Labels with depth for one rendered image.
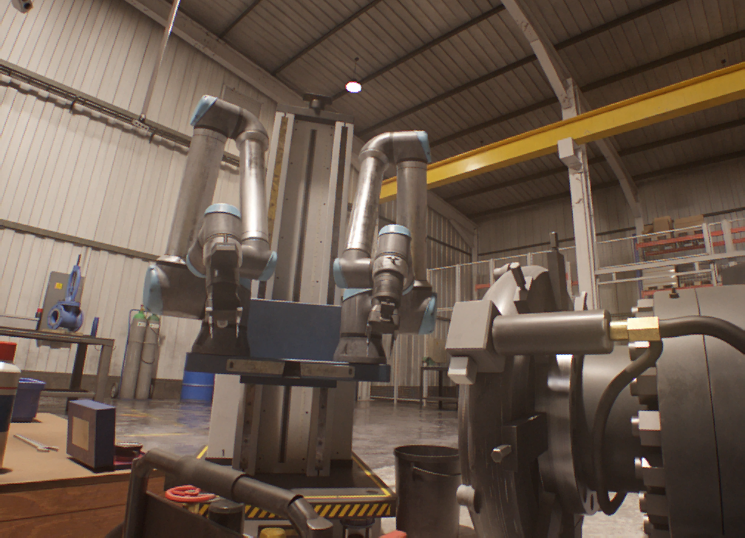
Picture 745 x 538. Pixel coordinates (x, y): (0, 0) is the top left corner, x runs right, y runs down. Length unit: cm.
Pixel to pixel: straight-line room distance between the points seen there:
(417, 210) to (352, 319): 44
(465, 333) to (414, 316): 68
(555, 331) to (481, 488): 34
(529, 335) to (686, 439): 32
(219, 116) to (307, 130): 53
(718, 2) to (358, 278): 1015
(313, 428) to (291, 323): 39
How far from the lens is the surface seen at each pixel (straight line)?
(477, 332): 82
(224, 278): 103
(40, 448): 126
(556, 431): 100
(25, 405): 171
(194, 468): 61
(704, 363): 92
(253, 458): 171
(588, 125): 963
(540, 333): 79
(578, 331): 78
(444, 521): 202
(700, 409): 90
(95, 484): 103
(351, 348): 151
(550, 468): 104
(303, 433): 174
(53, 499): 101
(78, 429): 111
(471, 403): 90
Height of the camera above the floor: 69
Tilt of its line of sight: 17 degrees up
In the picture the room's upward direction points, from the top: 2 degrees clockwise
